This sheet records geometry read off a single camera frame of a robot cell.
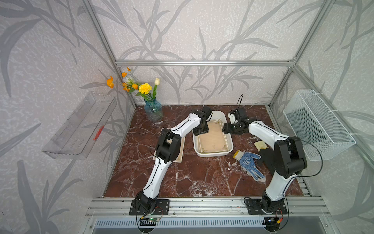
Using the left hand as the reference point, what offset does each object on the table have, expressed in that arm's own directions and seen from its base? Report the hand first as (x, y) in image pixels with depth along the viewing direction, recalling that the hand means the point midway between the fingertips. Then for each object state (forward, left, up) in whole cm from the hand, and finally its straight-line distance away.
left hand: (204, 133), depth 99 cm
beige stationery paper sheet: (-18, +16, -5) cm, 25 cm away
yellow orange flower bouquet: (+27, +52, +21) cm, 62 cm away
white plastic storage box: (+15, -9, +2) cm, 17 cm away
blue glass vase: (+15, +36, +6) cm, 40 cm away
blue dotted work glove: (-20, -27, -3) cm, 33 cm away
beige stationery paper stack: (-4, -8, -4) cm, 10 cm away
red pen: (-19, +50, +27) cm, 60 cm away
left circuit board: (-48, +27, -4) cm, 55 cm away
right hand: (0, -15, +5) cm, 15 cm away
